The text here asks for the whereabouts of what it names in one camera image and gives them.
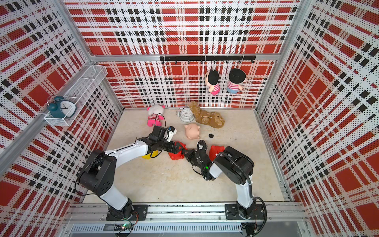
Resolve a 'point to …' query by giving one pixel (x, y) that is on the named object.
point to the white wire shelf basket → (91, 80)
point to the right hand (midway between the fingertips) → (183, 149)
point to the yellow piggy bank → (147, 156)
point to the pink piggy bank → (192, 131)
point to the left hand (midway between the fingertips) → (179, 146)
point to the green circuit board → (126, 226)
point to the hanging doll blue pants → (237, 77)
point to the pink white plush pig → (154, 116)
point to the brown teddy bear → (210, 119)
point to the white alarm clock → (185, 114)
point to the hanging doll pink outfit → (211, 78)
